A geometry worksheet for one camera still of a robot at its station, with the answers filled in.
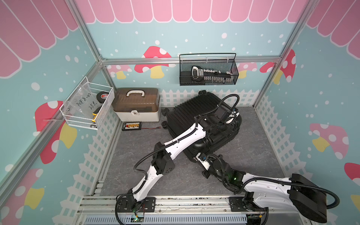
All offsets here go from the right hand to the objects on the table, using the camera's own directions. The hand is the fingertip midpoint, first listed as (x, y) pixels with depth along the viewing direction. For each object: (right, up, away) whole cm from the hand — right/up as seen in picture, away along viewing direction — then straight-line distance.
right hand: (197, 161), depth 81 cm
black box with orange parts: (-47, +19, +25) cm, 57 cm away
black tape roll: (-55, +37, -1) cm, 66 cm away
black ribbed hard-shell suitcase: (-9, +27, +6) cm, 30 cm away
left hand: (+19, +19, -1) cm, 27 cm away
